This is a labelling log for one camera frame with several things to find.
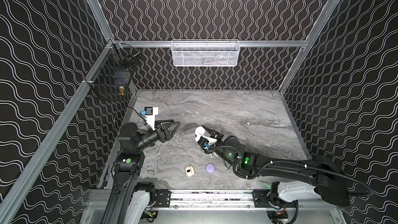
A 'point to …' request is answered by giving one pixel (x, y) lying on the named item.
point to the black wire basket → (113, 77)
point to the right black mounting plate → (261, 199)
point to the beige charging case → (189, 171)
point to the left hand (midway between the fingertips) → (179, 123)
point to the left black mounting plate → (164, 197)
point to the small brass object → (122, 89)
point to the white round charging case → (199, 129)
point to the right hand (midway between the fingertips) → (202, 128)
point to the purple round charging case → (210, 168)
